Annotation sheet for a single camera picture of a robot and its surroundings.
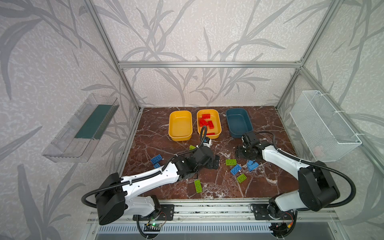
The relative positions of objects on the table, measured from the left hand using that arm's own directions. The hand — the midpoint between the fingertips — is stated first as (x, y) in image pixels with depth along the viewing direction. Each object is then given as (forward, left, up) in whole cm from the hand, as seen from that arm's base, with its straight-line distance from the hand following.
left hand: (214, 152), depth 78 cm
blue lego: (-3, -14, -16) cm, 21 cm away
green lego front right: (-8, -16, -15) cm, 24 cm away
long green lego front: (-13, +8, -14) cm, 21 cm away
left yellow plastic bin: (+26, +22, -11) cm, 35 cm away
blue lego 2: (-1, -23, -13) cm, 27 cm away
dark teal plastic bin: (+35, -22, -19) cm, 46 cm away
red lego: (+40, +3, -18) cm, 44 cm away
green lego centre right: (+1, -11, -16) cm, 19 cm away
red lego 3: (+30, 0, -15) cm, 34 cm away
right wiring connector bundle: (-32, -33, -20) cm, 50 cm away
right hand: (+8, -17, -11) cm, 22 cm away
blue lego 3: (+3, +35, -16) cm, 38 cm away
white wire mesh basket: (0, -48, +17) cm, 51 cm away
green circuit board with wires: (-31, +30, -17) cm, 47 cm away
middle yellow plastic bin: (+35, -1, -16) cm, 39 cm away
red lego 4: (+31, +3, -15) cm, 34 cm away
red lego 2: (+29, +7, -12) cm, 33 cm away
